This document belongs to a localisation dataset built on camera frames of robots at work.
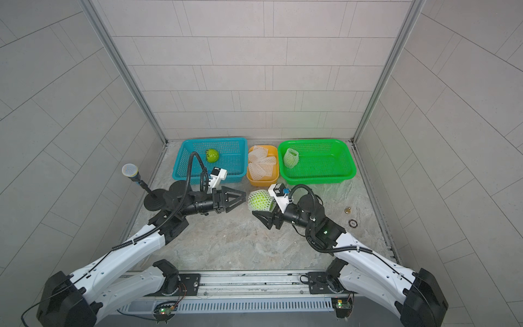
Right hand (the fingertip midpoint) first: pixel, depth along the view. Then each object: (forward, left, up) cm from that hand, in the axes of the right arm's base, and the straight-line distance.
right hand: (260, 207), depth 68 cm
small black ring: (+1, -38, -23) cm, 44 cm away
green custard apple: (+33, -15, -15) cm, 39 cm away
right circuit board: (-27, -26, -23) cm, 44 cm away
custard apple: (-1, 0, +6) cm, 6 cm away
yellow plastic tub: (+23, -1, -18) cm, 29 cm away
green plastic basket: (+35, -31, -21) cm, 52 cm away
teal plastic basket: (+40, +16, -19) cm, 47 cm away
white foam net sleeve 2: (-3, -3, +5) cm, 7 cm away
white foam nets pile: (+32, +1, -17) cm, 36 cm away
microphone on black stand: (+16, +49, -17) cm, 54 cm away
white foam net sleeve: (+33, -15, -15) cm, 39 cm away
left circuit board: (-25, +33, -17) cm, 45 cm away
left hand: (-1, +4, +6) cm, 7 cm away
